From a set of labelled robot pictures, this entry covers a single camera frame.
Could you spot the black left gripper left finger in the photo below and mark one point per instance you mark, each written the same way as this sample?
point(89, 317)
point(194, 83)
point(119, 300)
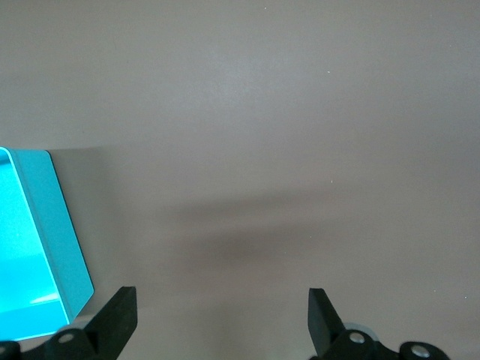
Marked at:
point(112, 322)

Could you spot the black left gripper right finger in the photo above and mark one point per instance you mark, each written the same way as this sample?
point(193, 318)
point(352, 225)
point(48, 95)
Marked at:
point(322, 322)

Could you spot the turquoise plastic bin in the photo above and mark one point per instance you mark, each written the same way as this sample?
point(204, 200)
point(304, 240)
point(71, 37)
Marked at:
point(22, 232)

